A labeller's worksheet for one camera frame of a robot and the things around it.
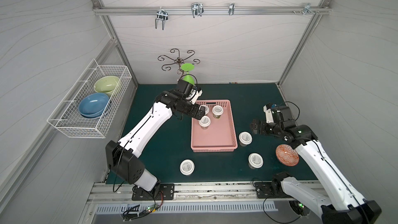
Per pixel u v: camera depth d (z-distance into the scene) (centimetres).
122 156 40
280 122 56
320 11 79
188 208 64
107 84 73
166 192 73
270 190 73
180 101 55
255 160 77
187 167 75
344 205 38
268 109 70
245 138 85
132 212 69
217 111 96
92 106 65
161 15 78
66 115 58
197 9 76
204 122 91
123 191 74
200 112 69
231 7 72
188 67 84
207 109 96
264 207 71
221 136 91
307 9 77
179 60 90
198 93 71
